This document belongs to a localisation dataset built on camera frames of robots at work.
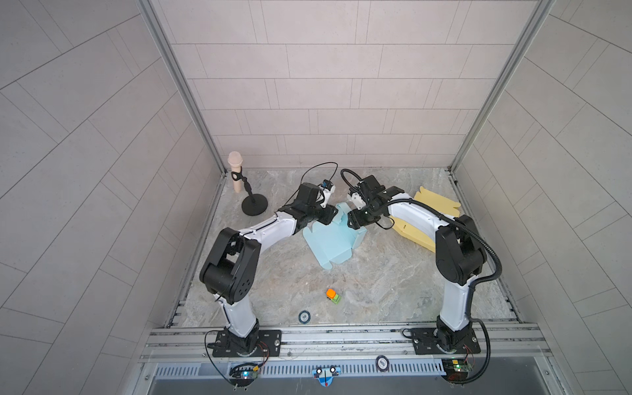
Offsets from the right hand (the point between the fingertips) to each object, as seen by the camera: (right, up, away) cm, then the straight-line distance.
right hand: (352, 221), depth 92 cm
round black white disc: (+6, -36, -24) cm, 44 cm away
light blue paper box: (-8, -8, -3) cm, 11 cm away
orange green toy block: (-8, -22, -14) cm, 27 cm away
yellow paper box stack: (+37, +6, +15) cm, 40 cm away
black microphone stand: (-41, +6, +11) cm, 42 cm away
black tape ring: (-17, -27, -17) cm, 36 cm away
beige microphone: (-42, +23, -8) cm, 48 cm away
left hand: (-5, +6, -2) cm, 8 cm away
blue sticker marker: (-10, -38, -27) cm, 47 cm away
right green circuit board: (+26, -38, -25) cm, 52 cm away
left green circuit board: (-32, -37, -28) cm, 57 cm away
